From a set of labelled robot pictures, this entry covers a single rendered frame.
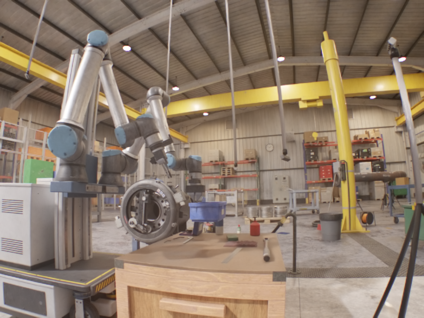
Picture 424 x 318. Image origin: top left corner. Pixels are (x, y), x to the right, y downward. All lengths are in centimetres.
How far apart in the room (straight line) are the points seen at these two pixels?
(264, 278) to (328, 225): 309
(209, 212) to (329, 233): 286
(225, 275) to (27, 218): 117
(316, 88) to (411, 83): 530
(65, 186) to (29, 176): 830
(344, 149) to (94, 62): 454
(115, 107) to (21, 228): 93
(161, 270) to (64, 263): 71
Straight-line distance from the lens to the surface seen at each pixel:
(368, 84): 1474
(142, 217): 281
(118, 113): 140
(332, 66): 560
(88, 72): 135
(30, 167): 964
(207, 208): 150
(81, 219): 180
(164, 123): 167
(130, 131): 122
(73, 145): 119
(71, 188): 132
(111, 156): 178
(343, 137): 507
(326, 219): 403
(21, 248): 168
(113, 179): 176
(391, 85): 1512
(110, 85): 147
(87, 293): 146
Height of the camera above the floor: 79
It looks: 8 degrees up
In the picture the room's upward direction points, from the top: 1 degrees counter-clockwise
